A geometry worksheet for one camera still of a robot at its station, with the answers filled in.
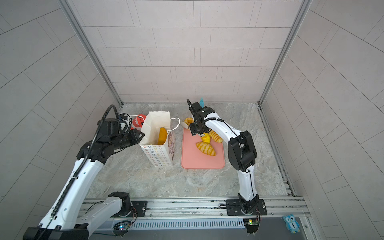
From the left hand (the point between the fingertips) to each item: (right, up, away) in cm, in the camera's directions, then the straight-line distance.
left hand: (148, 132), depth 72 cm
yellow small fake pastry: (+29, -6, +22) cm, 37 cm away
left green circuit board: (-8, -40, -7) cm, 42 cm away
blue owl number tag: (+66, -40, -6) cm, 78 cm away
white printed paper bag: (-1, -6, +17) cm, 18 cm away
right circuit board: (+49, -42, -4) cm, 65 cm away
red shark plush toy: (-6, +5, +4) cm, 9 cm away
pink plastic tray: (+21, -18, +19) cm, 34 cm away
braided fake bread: (+29, -11, +15) cm, 35 cm away
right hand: (+23, -2, +19) cm, 30 cm away
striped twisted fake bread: (+35, -5, +21) cm, 41 cm away
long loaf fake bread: (+4, -4, +15) cm, 16 cm away
